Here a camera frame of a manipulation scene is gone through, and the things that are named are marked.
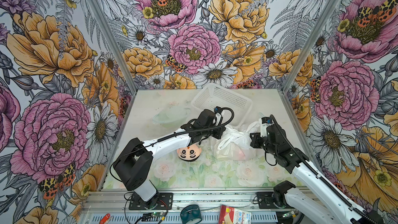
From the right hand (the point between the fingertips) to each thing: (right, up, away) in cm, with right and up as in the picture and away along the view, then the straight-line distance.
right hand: (250, 139), depth 80 cm
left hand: (-13, +3, +3) cm, 14 cm away
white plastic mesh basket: (-16, +24, +35) cm, 46 cm away
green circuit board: (-45, -32, -9) cm, 56 cm away
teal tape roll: (-29, -26, -16) cm, 42 cm away
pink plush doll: (-32, -8, +1) cm, 32 cm away
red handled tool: (-68, -33, -10) cm, 76 cm away
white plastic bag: (-7, -3, 0) cm, 8 cm away
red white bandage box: (-12, -30, -12) cm, 35 cm away
